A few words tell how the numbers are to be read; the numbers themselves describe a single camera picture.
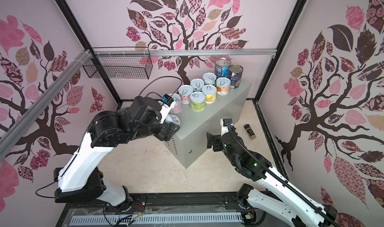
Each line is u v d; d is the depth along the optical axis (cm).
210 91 70
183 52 93
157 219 70
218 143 59
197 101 67
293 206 42
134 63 95
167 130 47
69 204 74
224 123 57
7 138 50
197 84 73
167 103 46
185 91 68
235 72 72
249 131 97
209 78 76
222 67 74
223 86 72
